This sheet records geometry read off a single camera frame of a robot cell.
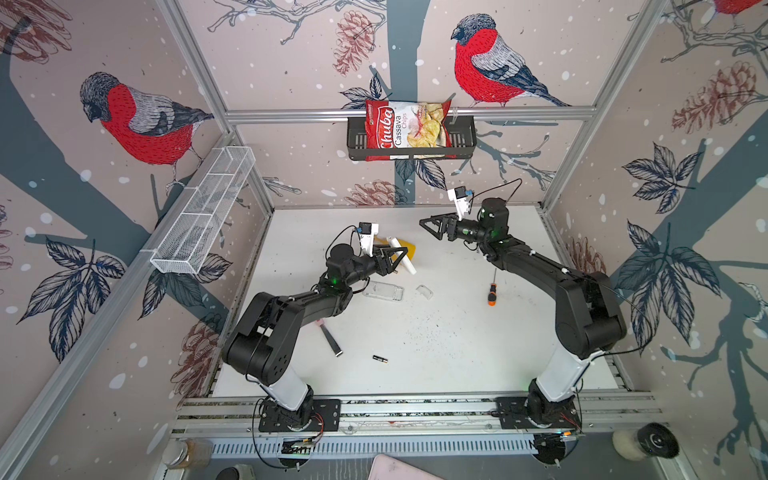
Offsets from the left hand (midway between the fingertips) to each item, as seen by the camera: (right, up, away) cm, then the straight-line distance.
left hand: (401, 250), depth 81 cm
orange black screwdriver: (+30, -16, +14) cm, 37 cm away
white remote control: (-2, +2, -1) cm, 3 cm away
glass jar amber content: (-46, -42, -19) cm, 65 cm away
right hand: (+6, +6, +3) cm, 9 cm away
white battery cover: (+9, -15, +15) cm, 23 cm away
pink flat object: (-4, -48, -15) cm, 50 cm away
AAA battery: (-6, -31, +2) cm, 32 cm away
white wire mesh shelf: (-53, +3, -9) cm, 54 cm away
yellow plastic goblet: (-6, +3, -4) cm, 8 cm away
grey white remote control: (-5, -14, +14) cm, 21 cm away
